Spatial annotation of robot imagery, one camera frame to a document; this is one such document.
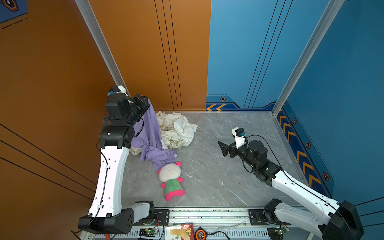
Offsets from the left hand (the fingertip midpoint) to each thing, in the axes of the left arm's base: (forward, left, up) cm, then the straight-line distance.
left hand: (149, 93), depth 63 cm
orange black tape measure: (-45, -23, -43) cm, 67 cm away
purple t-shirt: (-5, +7, -31) cm, 32 cm away
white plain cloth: (+15, -10, -40) cm, 43 cm away
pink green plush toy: (-19, -6, -40) cm, 45 cm away
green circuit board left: (-44, +2, -48) cm, 65 cm away
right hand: (-7, -35, -23) cm, 42 cm away
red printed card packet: (-42, -16, -43) cm, 62 cm away
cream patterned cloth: (0, -5, -33) cm, 34 cm away
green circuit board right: (-43, -61, -45) cm, 88 cm away
